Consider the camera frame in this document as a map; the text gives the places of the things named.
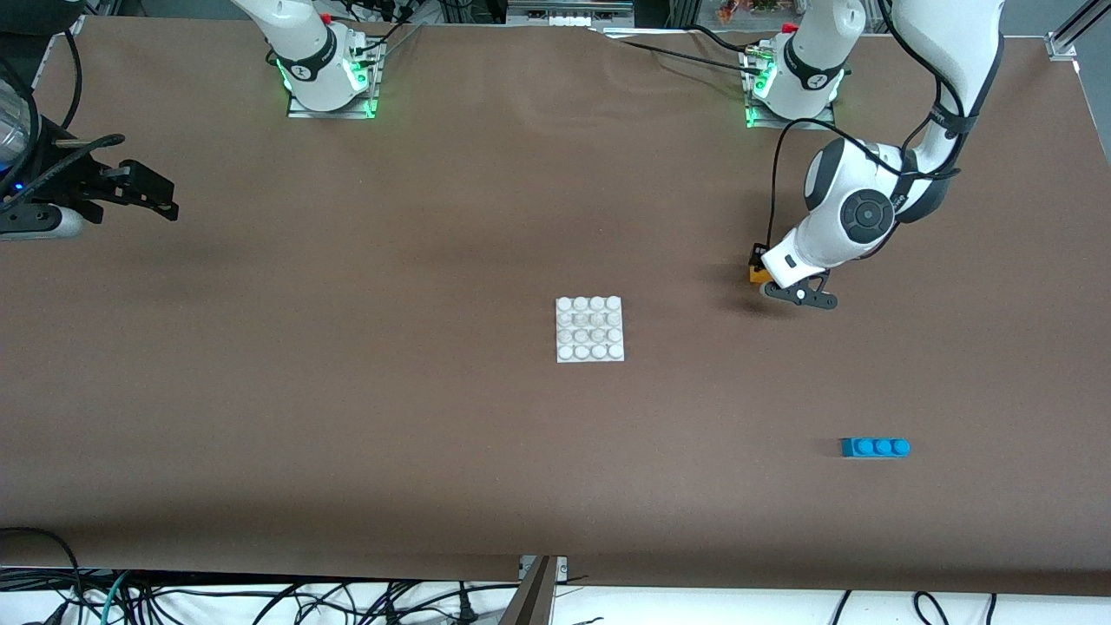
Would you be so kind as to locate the orange background item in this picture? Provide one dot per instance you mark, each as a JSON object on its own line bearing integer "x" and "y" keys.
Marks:
{"x": 748, "y": 9}

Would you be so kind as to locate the small metal table bracket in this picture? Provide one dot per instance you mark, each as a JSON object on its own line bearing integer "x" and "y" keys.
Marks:
{"x": 560, "y": 567}

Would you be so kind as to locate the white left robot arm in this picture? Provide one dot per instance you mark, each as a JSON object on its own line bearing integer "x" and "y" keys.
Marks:
{"x": 946, "y": 43}

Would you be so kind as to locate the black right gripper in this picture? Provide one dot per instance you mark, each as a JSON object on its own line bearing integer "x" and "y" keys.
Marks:
{"x": 71, "y": 176}

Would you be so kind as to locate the white studded base plate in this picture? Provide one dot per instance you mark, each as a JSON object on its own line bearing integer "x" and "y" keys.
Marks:
{"x": 590, "y": 330}

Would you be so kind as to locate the dark table strut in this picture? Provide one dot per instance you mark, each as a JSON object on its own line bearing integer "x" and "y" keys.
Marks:
{"x": 531, "y": 599}

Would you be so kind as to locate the grey metal rail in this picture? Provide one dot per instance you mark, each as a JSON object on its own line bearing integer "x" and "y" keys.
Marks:
{"x": 568, "y": 10}

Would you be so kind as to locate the brown table cover sheet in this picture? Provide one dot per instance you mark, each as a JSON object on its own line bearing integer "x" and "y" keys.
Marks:
{"x": 521, "y": 477}

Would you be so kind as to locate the blue three-stud block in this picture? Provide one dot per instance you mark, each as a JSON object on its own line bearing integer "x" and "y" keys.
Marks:
{"x": 875, "y": 448}

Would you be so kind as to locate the yellow two-stud block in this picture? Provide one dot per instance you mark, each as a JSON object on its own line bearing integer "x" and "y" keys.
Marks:
{"x": 757, "y": 275}

